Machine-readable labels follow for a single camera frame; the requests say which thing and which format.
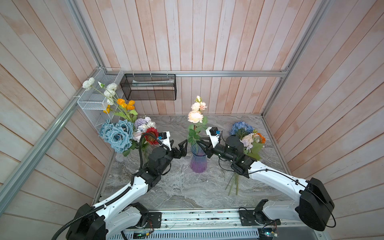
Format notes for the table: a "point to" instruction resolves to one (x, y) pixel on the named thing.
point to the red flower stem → (150, 138)
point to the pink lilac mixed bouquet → (141, 125)
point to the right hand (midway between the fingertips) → (198, 140)
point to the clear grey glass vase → (146, 151)
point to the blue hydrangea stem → (241, 129)
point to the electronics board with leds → (266, 233)
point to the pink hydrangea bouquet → (252, 144)
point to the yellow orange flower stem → (127, 110)
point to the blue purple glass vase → (198, 160)
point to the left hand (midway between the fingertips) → (181, 143)
